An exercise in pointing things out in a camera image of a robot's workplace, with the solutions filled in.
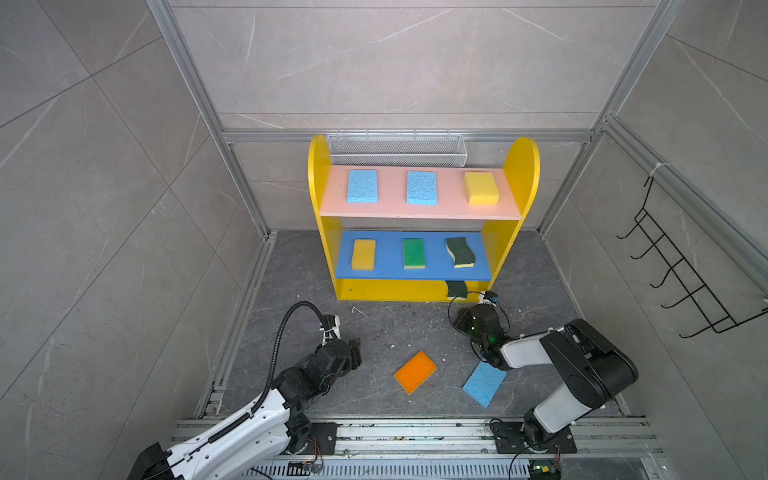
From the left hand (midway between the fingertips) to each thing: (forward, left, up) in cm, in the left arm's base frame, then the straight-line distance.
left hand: (352, 336), depth 81 cm
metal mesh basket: (+55, -15, +24) cm, 61 cm away
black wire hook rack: (-10, -76, +25) cm, 81 cm away
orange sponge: (-8, -18, -8) cm, 21 cm away
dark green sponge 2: (+23, -35, +6) cm, 42 cm away
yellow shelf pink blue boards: (+34, -22, +5) cm, 41 cm away
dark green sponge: (+18, -34, -5) cm, 39 cm away
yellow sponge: (+25, -3, +6) cm, 26 cm away
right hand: (+12, -33, -7) cm, 36 cm away
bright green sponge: (+24, -19, +6) cm, 32 cm away
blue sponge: (-12, -37, -8) cm, 40 cm away
